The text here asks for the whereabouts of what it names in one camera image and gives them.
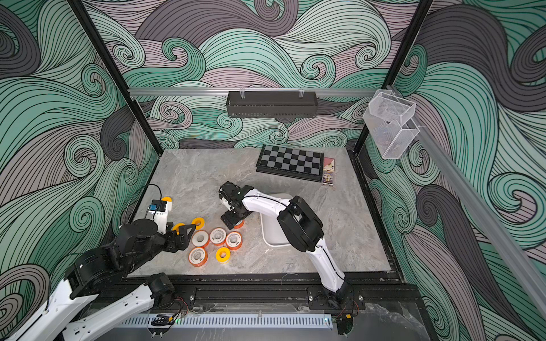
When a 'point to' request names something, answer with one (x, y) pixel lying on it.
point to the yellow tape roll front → (218, 254)
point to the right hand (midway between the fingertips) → (238, 217)
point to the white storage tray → (273, 232)
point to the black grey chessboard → (288, 162)
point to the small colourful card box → (328, 168)
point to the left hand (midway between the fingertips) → (185, 224)
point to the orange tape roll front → (197, 256)
